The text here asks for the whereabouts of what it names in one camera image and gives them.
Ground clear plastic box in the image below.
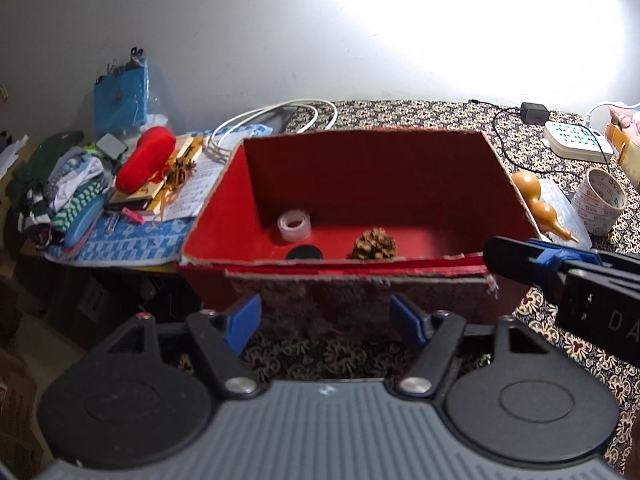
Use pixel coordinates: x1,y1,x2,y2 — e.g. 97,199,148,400
539,179,592,250

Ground white dotted device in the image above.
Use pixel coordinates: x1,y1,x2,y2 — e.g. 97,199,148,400
544,122,614,162

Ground red cardboard box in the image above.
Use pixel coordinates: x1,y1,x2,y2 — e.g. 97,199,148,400
178,128,538,339

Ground red plush cushion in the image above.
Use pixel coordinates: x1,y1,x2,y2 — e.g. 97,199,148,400
115,126,176,195

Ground brown pine cone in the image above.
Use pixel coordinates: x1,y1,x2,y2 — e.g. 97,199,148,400
349,228,397,261

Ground paper sheets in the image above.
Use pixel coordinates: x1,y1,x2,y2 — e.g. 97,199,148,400
160,153,224,221

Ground black cable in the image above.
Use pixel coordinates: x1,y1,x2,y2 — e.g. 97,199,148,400
468,97,614,181

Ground white coiled cable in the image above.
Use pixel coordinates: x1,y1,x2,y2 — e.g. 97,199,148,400
205,97,339,162

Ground black round lid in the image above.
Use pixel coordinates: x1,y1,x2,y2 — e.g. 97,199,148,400
285,244,323,260

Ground black power adapter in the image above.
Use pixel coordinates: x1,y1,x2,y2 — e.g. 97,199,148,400
520,102,550,126

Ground brown gourd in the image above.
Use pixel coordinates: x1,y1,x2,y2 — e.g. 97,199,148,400
511,170,579,243

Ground pink clip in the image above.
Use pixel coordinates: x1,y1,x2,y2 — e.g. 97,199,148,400
120,208,145,226

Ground blue oval case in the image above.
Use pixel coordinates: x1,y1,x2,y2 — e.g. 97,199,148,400
63,194,107,252

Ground large label tape roll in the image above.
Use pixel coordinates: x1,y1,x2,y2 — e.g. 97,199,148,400
572,168,627,236

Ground clear tape roll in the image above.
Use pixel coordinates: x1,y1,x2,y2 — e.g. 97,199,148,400
278,209,312,243

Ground blue plastic bag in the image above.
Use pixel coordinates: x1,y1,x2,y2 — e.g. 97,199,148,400
93,47,165,138

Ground wooden box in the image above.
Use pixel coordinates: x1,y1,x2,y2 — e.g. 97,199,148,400
605,122,640,188

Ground pink cloth item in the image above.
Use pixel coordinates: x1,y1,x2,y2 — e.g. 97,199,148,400
608,102,640,138

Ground pile of folded clothes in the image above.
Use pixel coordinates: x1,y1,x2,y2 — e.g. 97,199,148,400
6,130,108,250

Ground blue checkered towel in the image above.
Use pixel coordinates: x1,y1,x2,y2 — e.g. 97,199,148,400
44,121,274,267

